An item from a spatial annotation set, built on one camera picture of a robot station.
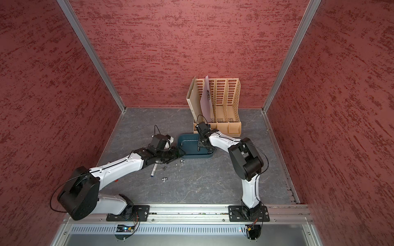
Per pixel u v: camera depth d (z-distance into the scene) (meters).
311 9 0.72
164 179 0.85
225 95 1.14
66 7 0.71
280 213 0.76
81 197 0.42
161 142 0.68
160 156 0.71
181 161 0.90
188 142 1.00
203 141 0.72
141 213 0.74
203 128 0.78
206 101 1.13
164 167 0.88
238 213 0.74
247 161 0.52
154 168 0.88
